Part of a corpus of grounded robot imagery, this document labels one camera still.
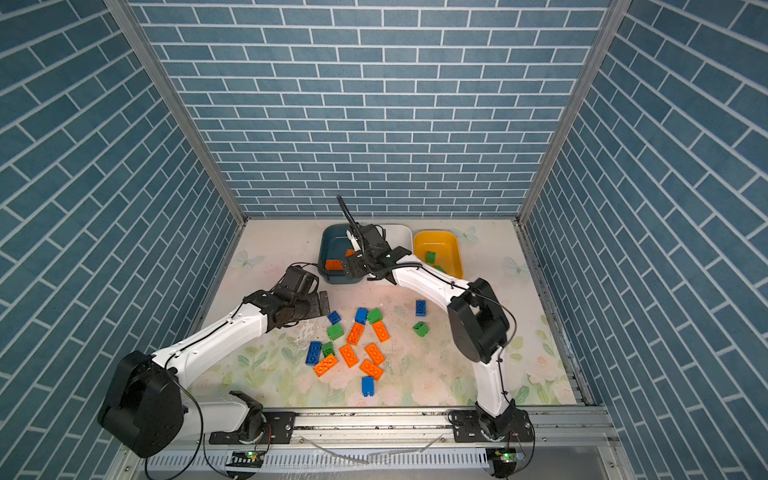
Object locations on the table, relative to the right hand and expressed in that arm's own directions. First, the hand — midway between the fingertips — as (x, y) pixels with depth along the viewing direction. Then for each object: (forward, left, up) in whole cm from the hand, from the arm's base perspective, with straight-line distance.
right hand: (352, 257), depth 91 cm
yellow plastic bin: (+17, -28, -14) cm, 36 cm away
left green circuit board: (-51, +19, -17) cm, 57 cm away
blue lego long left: (-25, +9, -15) cm, 30 cm away
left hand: (-14, +9, -6) cm, 18 cm away
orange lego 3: (-25, -2, -15) cm, 29 cm away
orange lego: (-18, -2, -14) cm, 23 cm away
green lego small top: (-15, -22, -14) cm, 30 cm away
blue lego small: (-14, +5, -13) cm, 20 cm away
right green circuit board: (-46, -44, -17) cm, 66 cm away
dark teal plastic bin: (+16, +12, -14) cm, 24 cm away
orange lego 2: (-28, +4, -13) cm, 31 cm away
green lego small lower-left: (-23, +5, -14) cm, 28 cm away
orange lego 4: (-23, -9, -15) cm, 29 cm away
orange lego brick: (+12, +5, -13) cm, 19 cm away
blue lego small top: (-13, -3, -13) cm, 18 cm away
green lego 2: (-19, +4, -13) cm, 23 cm away
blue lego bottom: (-33, -9, -14) cm, 37 cm away
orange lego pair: (+6, +10, -13) cm, 17 cm away
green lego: (-12, -7, -13) cm, 20 cm away
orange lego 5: (-28, -9, -14) cm, 33 cm away
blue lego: (-8, -22, -15) cm, 28 cm away
